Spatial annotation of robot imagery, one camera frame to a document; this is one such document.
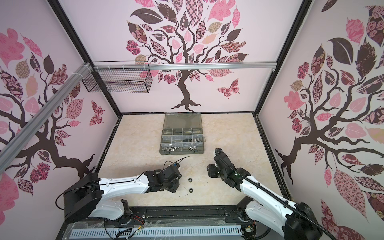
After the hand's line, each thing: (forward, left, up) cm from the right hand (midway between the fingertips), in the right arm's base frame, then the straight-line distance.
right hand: (210, 166), depth 83 cm
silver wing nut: (+16, +29, -6) cm, 34 cm away
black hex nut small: (-5, +12, -8) cm, 15 cm away
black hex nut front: (-11, +11, -7) cm, 17 cm away
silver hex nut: (+16, +22, -6) cm, 28 cm away
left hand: (-9, +20, -8) cm, 23 cm away
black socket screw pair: (+23, +14, -7) cm, 28 cm away
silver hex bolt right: (+22, +6, -5) cm, 24 cm away
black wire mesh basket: (+51, +56, +27) cm, 80 cm away
